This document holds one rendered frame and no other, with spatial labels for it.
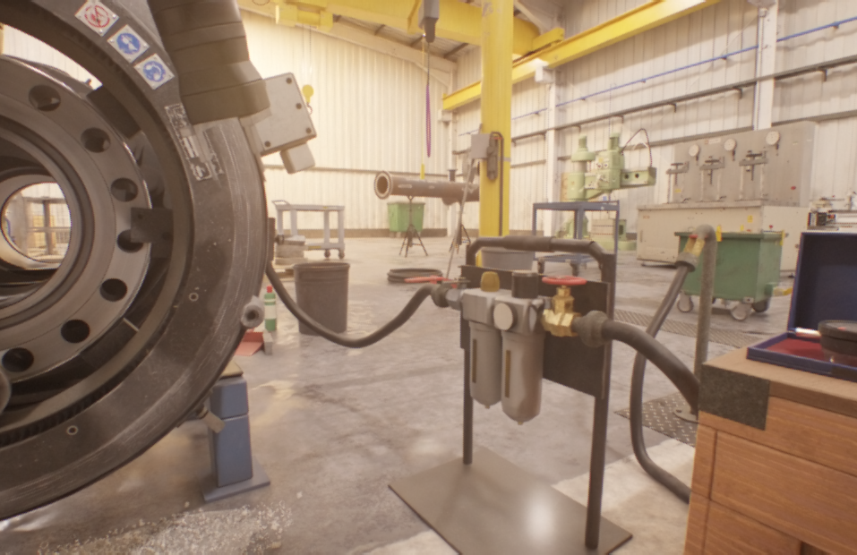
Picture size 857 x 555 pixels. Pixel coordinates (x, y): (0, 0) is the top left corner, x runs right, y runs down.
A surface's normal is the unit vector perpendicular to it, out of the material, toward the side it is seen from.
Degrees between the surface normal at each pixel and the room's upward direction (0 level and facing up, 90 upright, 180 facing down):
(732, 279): 90
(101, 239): 90
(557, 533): 0
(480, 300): 90
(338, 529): 0
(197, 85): 110
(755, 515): 90
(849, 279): 80
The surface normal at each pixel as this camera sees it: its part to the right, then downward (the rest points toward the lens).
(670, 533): 0.00, -0.99
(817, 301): -0.81, -0.10
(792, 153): -0.95, 0.04
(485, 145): -0.29, 0.11
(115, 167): 0.57, 0.10
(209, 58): -0.05, 0.63
